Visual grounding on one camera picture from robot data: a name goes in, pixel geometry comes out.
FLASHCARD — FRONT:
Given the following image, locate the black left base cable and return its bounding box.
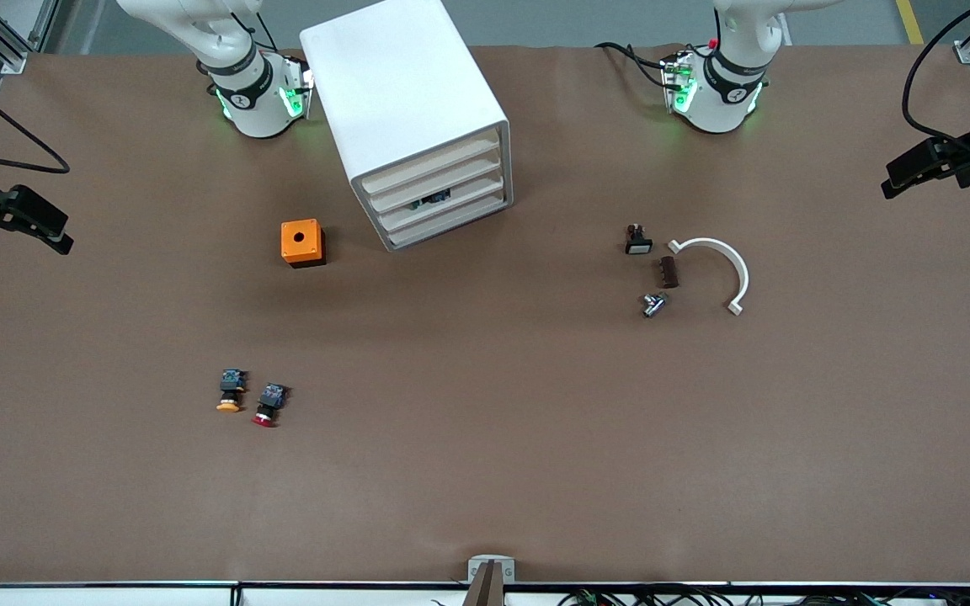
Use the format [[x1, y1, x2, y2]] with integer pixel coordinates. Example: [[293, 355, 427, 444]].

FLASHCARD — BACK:
[[594, 40, 673, 90]]

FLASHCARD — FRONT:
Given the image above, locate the black base cable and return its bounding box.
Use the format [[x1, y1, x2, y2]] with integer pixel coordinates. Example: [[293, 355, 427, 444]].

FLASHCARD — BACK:
[[594, 40, 673, 90], [231, 10, 280, 53]]

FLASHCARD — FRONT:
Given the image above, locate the yellow push button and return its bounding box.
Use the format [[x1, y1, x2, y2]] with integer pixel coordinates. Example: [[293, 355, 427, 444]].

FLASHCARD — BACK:
[[216, 369, 248, 414]]

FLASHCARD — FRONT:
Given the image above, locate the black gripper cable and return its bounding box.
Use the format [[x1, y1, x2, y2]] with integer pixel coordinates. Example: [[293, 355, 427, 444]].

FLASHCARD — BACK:
[[901, 0, 970, 148], [0, 63, 72, 175]]

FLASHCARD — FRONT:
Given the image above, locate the red push button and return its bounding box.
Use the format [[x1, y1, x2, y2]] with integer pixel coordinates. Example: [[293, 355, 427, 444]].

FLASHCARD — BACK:
[[251, 383, 289, 429]]

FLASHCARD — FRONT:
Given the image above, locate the white plastic drawer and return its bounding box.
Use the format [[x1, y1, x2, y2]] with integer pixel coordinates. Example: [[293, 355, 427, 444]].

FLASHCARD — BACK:
[[377, 172, 506, 233], [361, 131, 502, 197], [386, 192, 509, 250], [369, 151, 504, 214]]

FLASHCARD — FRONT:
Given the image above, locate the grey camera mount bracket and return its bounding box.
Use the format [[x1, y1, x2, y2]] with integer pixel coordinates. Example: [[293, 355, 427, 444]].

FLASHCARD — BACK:
[[467, 555, 517, 584]]

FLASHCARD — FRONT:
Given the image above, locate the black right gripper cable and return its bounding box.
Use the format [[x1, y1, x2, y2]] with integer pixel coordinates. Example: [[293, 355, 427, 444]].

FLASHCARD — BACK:
[[0, 63, 72, 175]]

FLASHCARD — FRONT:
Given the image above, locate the orange button enclosure box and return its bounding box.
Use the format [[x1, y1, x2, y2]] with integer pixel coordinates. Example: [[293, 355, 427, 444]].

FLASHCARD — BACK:
[[280, 219, 327, 269]]

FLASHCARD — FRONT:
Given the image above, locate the white curved bracket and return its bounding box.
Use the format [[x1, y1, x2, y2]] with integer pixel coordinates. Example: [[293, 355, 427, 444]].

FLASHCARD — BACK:
[[668, 237, 751, 317]]

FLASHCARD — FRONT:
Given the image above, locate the brown camera pole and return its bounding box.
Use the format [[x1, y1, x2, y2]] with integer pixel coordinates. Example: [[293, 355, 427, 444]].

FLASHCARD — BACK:
[[461, 562, 506, 606]]

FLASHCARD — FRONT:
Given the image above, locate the white drawer cabinet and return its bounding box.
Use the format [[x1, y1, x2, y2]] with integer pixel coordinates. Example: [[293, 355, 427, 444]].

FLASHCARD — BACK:
[[300, 0, 514, 253]]

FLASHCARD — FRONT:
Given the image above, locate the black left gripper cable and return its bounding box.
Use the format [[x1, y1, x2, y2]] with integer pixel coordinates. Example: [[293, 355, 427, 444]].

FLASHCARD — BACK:
[[901, 0, 970, 148]]

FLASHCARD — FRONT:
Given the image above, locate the black right base cable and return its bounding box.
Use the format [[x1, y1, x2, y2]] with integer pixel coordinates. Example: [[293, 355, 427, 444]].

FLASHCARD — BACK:
[[231, 10, 280, 53]]

